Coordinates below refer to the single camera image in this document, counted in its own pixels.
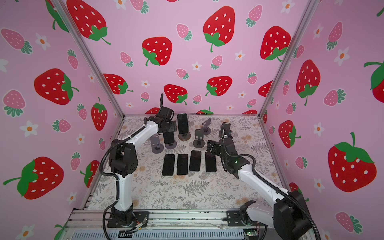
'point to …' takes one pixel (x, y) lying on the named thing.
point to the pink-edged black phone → (182, 164)
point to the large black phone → (168, 166)
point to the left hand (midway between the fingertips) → (171, 127)
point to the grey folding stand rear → (206, 129)
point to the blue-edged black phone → (195, 160)
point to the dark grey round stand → (226, 127)
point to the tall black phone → (182, 119)
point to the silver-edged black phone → (210, 162)
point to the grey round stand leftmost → (156, 147)
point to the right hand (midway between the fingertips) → (214, 142)
